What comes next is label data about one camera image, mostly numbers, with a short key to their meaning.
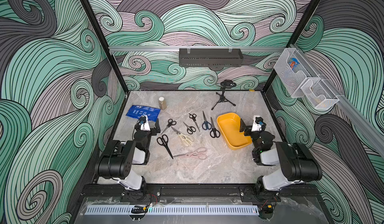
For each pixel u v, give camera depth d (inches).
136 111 40.8
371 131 20.1
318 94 25.2
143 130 30.0
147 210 27.3
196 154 34.2
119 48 37.4
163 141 36.3
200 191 29.7
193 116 41.2
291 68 33.7
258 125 29.3
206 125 39.6
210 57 38.2
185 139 36.3
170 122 39.7
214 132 37.6
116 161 17.1
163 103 41.0
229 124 40.1
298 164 17.3
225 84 35.7
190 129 38.4
